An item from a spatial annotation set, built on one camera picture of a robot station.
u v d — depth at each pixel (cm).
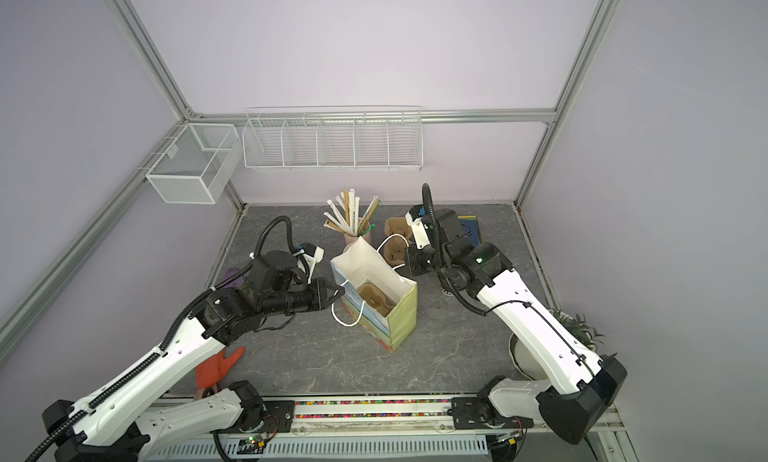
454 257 50
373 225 100
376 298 89
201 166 103
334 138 99
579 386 38
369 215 99
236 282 52
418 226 63
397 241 75
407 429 73
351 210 99
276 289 52
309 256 62
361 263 85
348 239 97
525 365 80
